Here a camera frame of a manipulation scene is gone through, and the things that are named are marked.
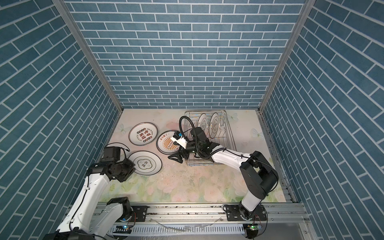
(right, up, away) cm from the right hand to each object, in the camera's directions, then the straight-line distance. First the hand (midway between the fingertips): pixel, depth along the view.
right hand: (171, 148), depth 79 cm
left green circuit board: (-21, -38, -7) cm, 44 cm away
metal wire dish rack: (+33, +4, +22) cm, 40 cm away
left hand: (-19, -10, +1) cm, 22 cm away
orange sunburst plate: (-8, -1, +19) cm, 20 cm away
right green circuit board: (+42, -36, -9) cm, 56 cm away
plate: (+25, +12, +22) cm, 36 cm away
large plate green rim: (-25, +6, +26) cm, 36 cm away
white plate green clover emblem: (-16, -11, +9) cm, 21 cm away
